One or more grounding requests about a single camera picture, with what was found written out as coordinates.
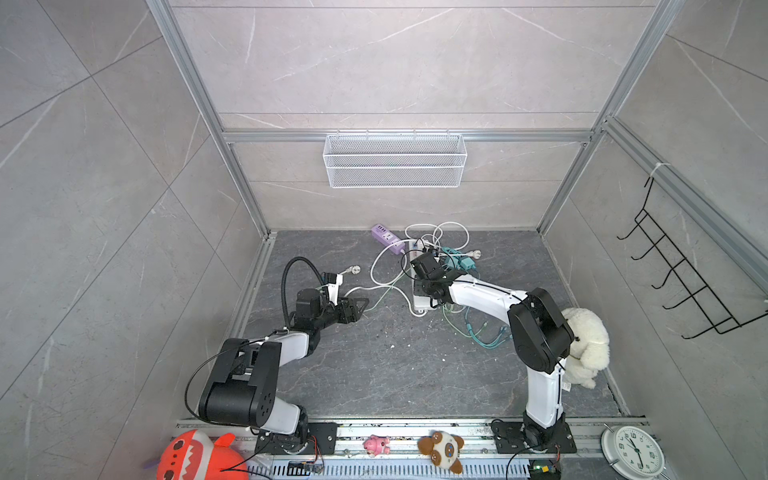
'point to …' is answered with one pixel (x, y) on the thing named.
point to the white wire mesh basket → (395, 160)
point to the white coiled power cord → (428, 242)
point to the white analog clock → (632, 452)
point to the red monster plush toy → (193, 455)
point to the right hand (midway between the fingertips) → (423, 283)
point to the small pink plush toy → (377, 445)
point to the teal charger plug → (455, 259)
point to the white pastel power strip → (421, 301)
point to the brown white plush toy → (444, 449)
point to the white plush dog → (591, 347)
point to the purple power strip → (386, 237)
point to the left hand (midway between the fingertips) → (359, 294)
